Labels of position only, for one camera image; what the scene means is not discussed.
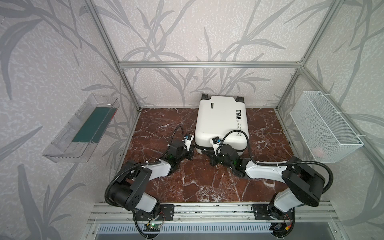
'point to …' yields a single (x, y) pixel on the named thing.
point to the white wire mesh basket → (327, 136)
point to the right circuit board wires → (282, 229)
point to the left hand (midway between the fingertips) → (196, 142)
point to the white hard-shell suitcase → (225, 119)
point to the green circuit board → (152, 227)
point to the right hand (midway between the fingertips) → (205, 148)
